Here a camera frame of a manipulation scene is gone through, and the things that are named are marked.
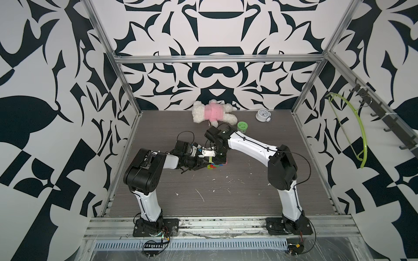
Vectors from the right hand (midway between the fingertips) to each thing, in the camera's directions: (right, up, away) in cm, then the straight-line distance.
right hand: (215, 155), depth 89 cm
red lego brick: (-2, -6, 0) cm, 6 cm away
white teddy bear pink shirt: (-1, +25, +19) cm, 32 cm away
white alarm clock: (+34, +24, +25) cm, 48 cm away
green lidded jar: (+18, +16, +16) cm, 29 cm away
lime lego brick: (-4, -7, +2) cm, 8 cm away
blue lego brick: (+3, -5, -2) cm, 6 cm away
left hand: (-4, -4, +4) cm, 7 cm away
